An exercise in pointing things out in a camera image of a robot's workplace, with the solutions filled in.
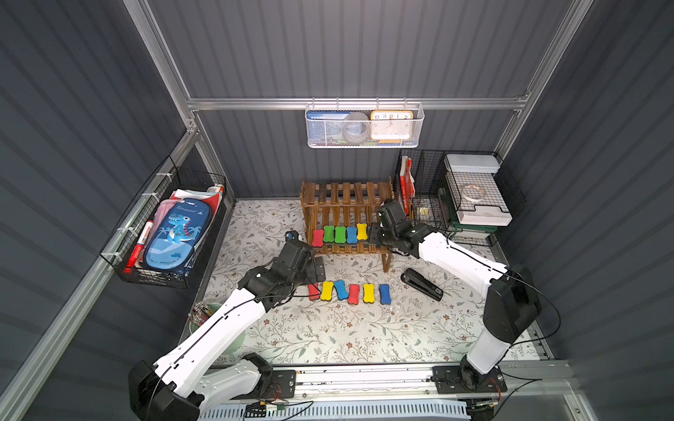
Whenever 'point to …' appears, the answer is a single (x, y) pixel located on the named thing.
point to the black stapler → (421, 284)
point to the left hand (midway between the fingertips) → (309, 266)
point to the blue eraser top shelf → (340, 289)
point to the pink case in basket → (162, 208)
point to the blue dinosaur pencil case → (176, 236)
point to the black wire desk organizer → (438, 195)
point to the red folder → (407, 181)
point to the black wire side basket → (169, 182)
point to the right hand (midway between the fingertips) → (377, 229)
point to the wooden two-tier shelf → (344, 203)
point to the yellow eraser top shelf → (327, 288)
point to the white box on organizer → (488, 163)
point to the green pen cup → (237, 346)
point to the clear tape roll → (473, 193)
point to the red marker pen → (139, 247)
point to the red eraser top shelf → (312, 290)
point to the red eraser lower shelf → (318, 238)
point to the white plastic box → (484, 215)
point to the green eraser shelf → (328, 233)
